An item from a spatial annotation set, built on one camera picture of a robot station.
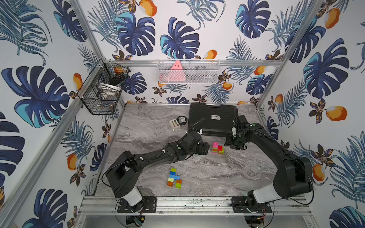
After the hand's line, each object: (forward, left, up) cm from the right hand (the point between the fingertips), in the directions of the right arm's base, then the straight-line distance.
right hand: (227, 144), depth 86 cm
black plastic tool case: (+22, +4, -4) cm, 23 cm away
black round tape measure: (+26, +28, -8) cm, 39 cm away
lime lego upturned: (-13, +32, -9) cm, 36 cm away
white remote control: (+19, +33, -6) cm, 39 cm away
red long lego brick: (0, +3, -5) cm, 6 cm away
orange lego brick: (-19, +29, -8) cm, 36 cm away
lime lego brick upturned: (-1, +7, -4) cm, 8 cm away
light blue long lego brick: (-17, +31, -8) cm, 36 cm away
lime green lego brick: (-22, +29, -9) cm, 37 cm away
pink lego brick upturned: (0, +6, -10) cm, 12 cm away
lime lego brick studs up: (-2, +2, -8) cm, 8 cm away
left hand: (-2, +14, +4) cm, 15 cm away
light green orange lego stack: (-20, +34, -9) cm, 40 cm away
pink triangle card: (+36, +31, +26) cm, 54 cm away
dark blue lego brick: (-14, +33, -10) cm, 37 cm away
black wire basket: (+20, +75, +23) cm, 81 cm away
